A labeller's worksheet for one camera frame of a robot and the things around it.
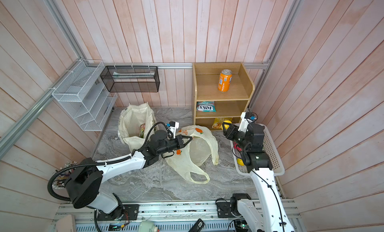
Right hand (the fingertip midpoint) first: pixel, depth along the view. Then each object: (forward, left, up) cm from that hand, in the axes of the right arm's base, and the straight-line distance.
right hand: (226, 124), depth 73 cm
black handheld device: (-40, +13, -25) cm, 49 cm away
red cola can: (+7, +48, -16) cm, 51 cm away
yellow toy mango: (-9, -12, -25) cm, 29 cm away
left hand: (-5, +16, -8) cm, 19 cm away
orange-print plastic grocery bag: (-2, +11, -25) cm, 28 cm away
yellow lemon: (-2, +1, +2) cm, 3 cm away
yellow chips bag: (+23, -2, -26) cm, 35 cm away
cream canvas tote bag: (+15, +55, -18) cm, 60 cm away
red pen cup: (-22, +81, -15) cm, 86 cm away
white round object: (-41, +37, -23) cm, 60 cm away
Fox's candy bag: (+21, +8, -9) cm, 24 cm away
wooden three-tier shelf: (+22, +1, +2) cm, 22 cm away
